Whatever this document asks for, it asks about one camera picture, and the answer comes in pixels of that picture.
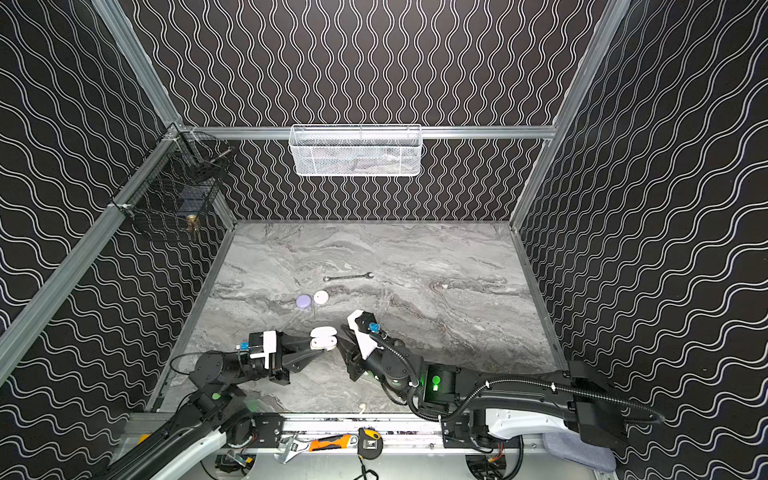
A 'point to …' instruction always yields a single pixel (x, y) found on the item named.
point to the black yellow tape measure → (370, 443)
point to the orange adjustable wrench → (292, 446)
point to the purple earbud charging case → (303, 301)
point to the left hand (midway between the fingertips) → (321, 349)
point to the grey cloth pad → (569, 446)
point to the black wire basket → (173, 195)
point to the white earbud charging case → (321, 297)
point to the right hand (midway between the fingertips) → (339, 333)
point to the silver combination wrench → (367, 275)
